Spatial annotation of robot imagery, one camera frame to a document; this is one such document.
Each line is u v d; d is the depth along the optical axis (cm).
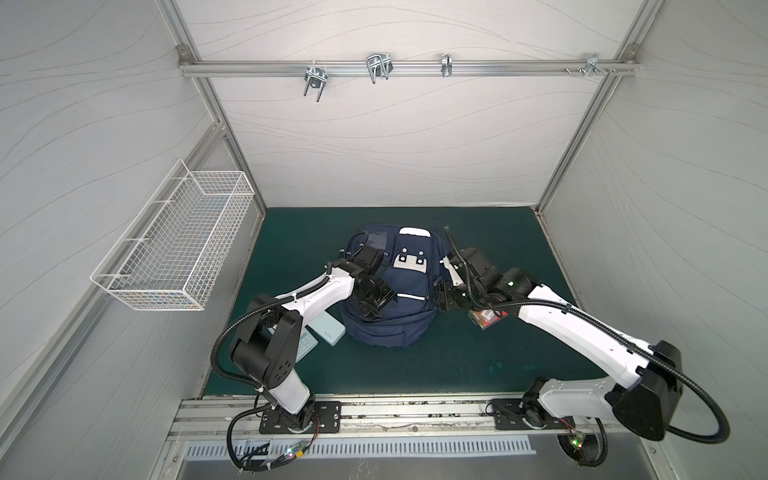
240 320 43
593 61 76
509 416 73
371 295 74
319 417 73
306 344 84
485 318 90
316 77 79
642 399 39
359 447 70
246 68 77
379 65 77
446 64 78
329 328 87
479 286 57
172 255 68
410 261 98
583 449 72
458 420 73
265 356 44
